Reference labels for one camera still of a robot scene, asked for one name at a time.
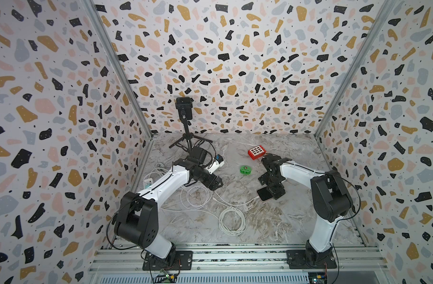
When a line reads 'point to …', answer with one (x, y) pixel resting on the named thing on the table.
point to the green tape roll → (245, 170)
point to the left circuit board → (165, 278)
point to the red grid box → (256, 152)
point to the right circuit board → (317, 277)
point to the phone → (264, 193)
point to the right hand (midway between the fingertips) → (264, 188)
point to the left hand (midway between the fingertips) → (217, 179)
